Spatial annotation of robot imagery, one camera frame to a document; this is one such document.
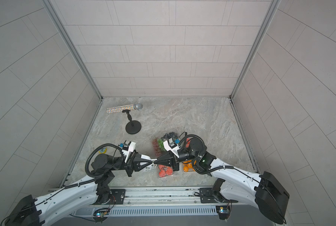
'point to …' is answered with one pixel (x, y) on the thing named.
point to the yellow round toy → (103, 150)
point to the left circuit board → (100, 215)
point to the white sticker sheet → (146, 157)
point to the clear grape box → (158, 145)
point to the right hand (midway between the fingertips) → (159, 166)
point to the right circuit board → (223, 211)
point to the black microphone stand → (133, 127)
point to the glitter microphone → (137, 106)
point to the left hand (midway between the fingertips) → (150, 166)
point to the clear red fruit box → (164, 171)
